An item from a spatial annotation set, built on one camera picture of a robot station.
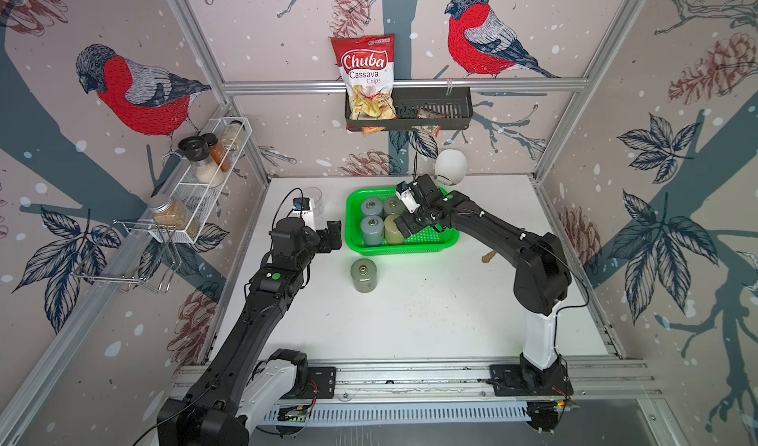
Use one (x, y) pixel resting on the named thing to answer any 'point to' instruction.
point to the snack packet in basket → (425, 113)
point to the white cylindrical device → (450, 167)
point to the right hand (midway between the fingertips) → (407, 217)
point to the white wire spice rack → (195, 191)
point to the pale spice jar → (233, 134)
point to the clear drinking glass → (315, 194)
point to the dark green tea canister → (364, 275)
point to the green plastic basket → (426, 240)
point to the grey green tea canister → (394, 205)
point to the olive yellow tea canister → (393, 235)
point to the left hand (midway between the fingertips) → (329, 216)
